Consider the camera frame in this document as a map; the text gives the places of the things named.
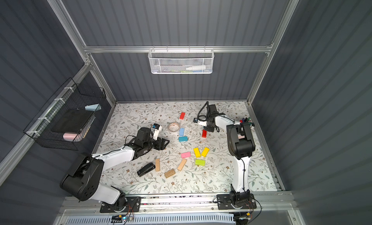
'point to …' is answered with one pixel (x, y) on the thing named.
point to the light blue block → (181, 131)
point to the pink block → (186, 154)
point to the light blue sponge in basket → (93, 107)
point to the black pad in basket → (73, 121)
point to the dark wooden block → (169, 173)
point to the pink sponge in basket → (70, 136)
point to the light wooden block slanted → (181, 164)
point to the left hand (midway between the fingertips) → (166, 141)
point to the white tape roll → (173, 127)
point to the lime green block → (200, 162)
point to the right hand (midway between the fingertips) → (208, 123)
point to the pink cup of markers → (246, 120)
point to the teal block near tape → (183, 138)
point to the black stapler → (147, 168)
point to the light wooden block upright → (157, 165)
